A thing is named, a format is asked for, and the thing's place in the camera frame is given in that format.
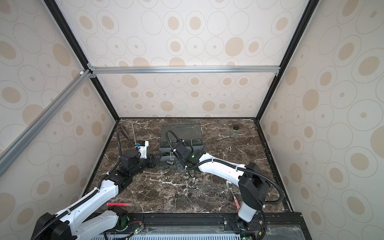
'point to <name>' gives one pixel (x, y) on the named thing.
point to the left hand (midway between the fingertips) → (163, 153)
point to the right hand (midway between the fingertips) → (181, 159)
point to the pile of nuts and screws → (194, 180)
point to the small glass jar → (234, 131)
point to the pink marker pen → (118, 204)
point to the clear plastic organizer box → (171, 133)
